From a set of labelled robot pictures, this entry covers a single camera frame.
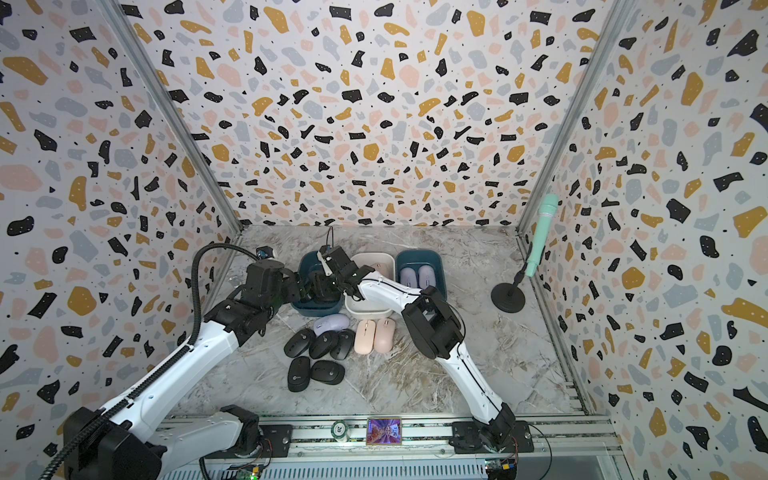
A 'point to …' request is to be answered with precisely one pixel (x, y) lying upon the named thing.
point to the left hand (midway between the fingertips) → (297, 278)
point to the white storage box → (364, 308)
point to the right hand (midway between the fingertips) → (324, 283)
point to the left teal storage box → (310, 261)
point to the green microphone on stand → (510, 296)
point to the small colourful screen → (384, 431)
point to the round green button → (339, 429)
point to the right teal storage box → (421, 258)
